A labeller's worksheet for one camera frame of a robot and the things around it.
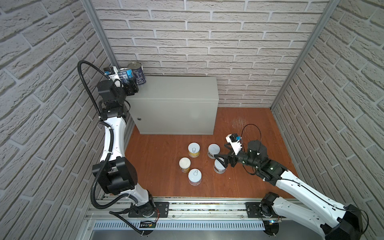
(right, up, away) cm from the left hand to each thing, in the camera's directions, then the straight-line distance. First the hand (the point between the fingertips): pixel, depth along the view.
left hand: (125, 74), depth 70 cm
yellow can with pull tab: (+33, -40, +19) cm, 55 cm away
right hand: (+47, -37, +2) cm, 59 cm away
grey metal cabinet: (+20, -12, +28) cm, 36 cm away
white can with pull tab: (+34, -53, +9) cm, 63 cm away
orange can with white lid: (+27, -47, +13) cm, 56 cm away
